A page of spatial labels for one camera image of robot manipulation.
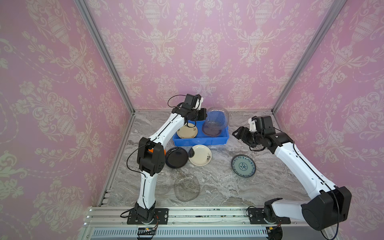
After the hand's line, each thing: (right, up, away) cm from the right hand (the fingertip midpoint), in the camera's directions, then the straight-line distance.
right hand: (237, 135), depth 80 cm
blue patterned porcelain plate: (+7, -20, +12) cm, 24 cm away
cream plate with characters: (-28, 0, +24) cm, 37 cm away
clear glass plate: (-9, +10, +10) cm, 17 cm away
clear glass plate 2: (-27, -30, +3) cm, 41 cm away
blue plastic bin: (-19, -4, +23) cm, 30 cm away
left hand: (-15, +11, +10) cm, 21 cm away
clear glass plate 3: (-40, -28, +5) cm, 49 cm away
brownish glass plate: (-13, 0, +26) cm, 29 cm away
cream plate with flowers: (-20, -14, +16) cm, 29 cm away
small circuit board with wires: (-46, -47, -6) cm, 66 cm away
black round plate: (-34, -15, +15) cm, 40 cm away
